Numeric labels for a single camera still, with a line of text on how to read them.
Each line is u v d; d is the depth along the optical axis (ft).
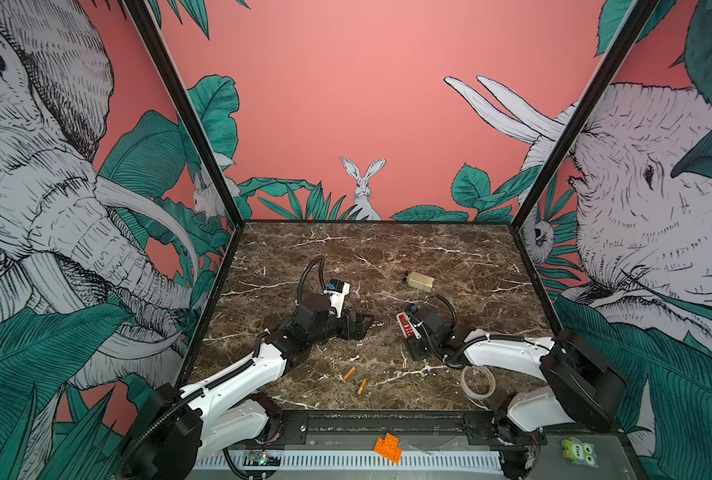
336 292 2.36
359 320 2.35
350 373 2.72
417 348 2.60
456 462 2.30
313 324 2.06
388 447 2.31
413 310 3.05
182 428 1.30
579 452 2.30
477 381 2.69
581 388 1.44
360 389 2.62
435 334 2.25
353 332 2.34
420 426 2.50
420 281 3.27
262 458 2.29
